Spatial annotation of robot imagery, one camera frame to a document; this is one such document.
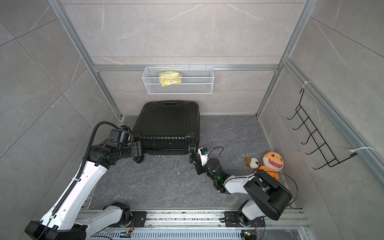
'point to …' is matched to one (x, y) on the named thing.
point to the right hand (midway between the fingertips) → (196, 158)
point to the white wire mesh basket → (195, 80)
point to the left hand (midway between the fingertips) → (134, 146)
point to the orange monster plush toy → (273, 163)
